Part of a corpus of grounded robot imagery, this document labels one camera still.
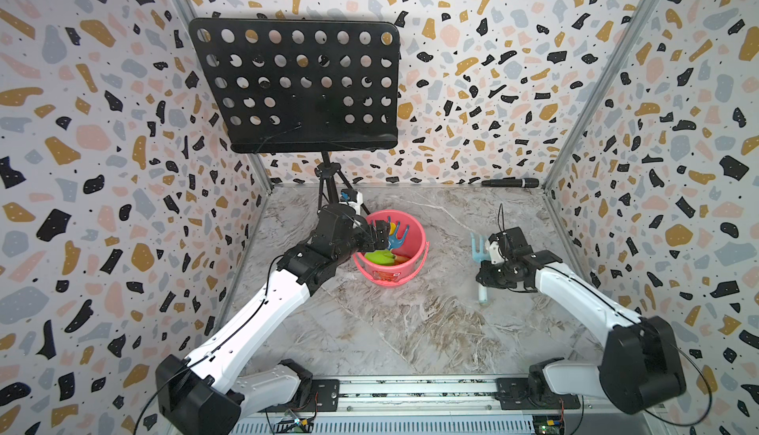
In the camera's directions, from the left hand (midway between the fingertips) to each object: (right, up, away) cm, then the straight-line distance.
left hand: (378, 225), depth 74 cm
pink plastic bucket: (+4, -14, +10) cm, 18 cm away
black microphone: (+59, +15, +50) cm, 78 cm away
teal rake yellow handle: (+4, -6, +19) cm, 20 cm away
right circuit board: (+41, -48, -3) cm, 63 cm away
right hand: (+29, -16, +13) cm, 35 cm away
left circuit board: (-22, -49, -2) cm, 54 cm away
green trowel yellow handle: (+1, -10, +13) cm, 17 cm away
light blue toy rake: (+29, -10, +14) cm, 34 cm away
